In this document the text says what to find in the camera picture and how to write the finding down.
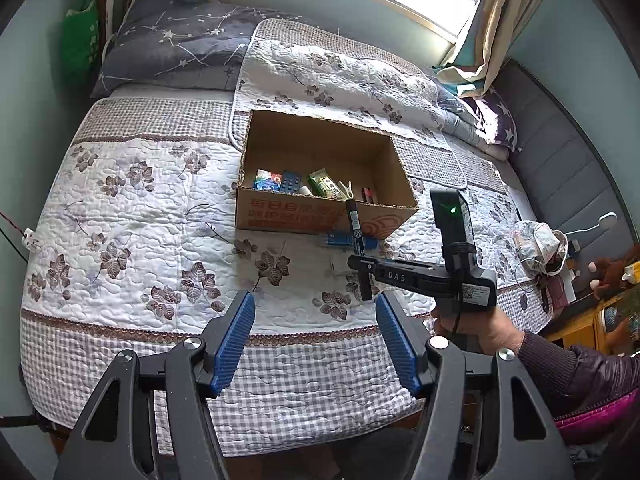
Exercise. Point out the red black lighter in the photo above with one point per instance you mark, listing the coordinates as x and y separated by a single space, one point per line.
367 195

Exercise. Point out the person's magenta jacket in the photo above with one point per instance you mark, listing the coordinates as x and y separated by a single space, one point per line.
605 415

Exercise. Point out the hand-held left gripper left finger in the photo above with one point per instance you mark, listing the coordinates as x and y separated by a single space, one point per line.
232 340

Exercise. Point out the grey padded headboard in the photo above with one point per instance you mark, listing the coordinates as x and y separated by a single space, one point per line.
565 150

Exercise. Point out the white charger block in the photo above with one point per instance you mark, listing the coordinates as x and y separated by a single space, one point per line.
339 267

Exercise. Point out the grey star pattern pillow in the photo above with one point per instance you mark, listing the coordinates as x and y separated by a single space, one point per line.
175 45

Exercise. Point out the blue spray bottle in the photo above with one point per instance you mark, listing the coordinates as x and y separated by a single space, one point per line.
332 240

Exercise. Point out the white power strip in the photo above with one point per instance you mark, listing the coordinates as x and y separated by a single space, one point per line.
31 240

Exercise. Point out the long black tube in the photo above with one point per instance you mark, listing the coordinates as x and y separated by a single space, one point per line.
356 230

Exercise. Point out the beige and teal curtain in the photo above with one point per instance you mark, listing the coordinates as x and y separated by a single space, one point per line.
500 25

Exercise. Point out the floral quilted bedspread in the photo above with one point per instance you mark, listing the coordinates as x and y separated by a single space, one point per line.
125 240

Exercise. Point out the person's right hand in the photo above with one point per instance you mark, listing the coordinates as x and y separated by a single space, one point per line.
495 332

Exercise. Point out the brown plush toy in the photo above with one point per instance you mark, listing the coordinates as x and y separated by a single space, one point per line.
612 272

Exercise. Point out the white charger adapter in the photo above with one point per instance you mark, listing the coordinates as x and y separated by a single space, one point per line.
346 190

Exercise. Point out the green bag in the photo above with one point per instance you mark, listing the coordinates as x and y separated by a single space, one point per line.
80 35

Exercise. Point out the yellow wooden cabinet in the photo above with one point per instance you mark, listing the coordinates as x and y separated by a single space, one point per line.
580 327

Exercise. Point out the purple star pillow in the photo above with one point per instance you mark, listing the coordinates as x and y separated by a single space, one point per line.
492 115

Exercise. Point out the blue paper carton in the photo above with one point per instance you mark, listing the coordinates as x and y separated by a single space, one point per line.
267 180

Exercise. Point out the floral face mask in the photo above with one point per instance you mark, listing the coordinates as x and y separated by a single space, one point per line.
537 242

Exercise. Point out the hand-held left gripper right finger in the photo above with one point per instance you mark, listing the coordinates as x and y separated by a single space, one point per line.
400 345

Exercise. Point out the green snack packet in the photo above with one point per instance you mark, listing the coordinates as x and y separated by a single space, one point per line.
325 184

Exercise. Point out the brown cardboard box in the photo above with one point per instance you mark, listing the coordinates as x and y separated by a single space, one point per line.
300 217

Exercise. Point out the folded floral quilt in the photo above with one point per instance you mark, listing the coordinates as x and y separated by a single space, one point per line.
325 75

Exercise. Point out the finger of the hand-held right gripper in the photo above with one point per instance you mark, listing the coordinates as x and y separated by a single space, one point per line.
365 262
367 285

